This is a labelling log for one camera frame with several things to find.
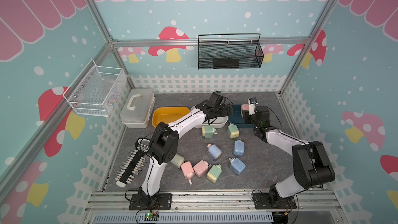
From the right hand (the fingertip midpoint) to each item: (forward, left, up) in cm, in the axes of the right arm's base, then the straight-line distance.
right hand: (247, 109), depth 93 cm
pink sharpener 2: (-33, +28, -7) cm, 44 cm away
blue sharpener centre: (-24, +21, -6) cm, 33 cm away
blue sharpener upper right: (-22, +7, -8) cm, 24 cm away
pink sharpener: (+1, +2, +1) cm, 2 cm away
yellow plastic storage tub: (+7, +52, -14) cm, 54 cm away
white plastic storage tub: (-13, +20, +5) cm, 24 cm away
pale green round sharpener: (-29, +40, -5) cm, 50 cm away
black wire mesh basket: (+29, +8, +22) cm, 37 cm away
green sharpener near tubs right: (-11, +9, -7) cm, 16 cm away
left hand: (-2, +12, 0) cm, 13 cm away
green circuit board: (-52, +53, -16) cm, 76 cm away
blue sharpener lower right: (-32, +10, -7) cm, 34 cm away
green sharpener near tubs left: (-11, +24, -7) cm, 27 cm away
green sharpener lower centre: (-35, +21, -7) cm, 42 cm away
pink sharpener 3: (-34, +34, -7) cm, 49 cm away
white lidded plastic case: (+6, +69, -2) cm, 69 cm away
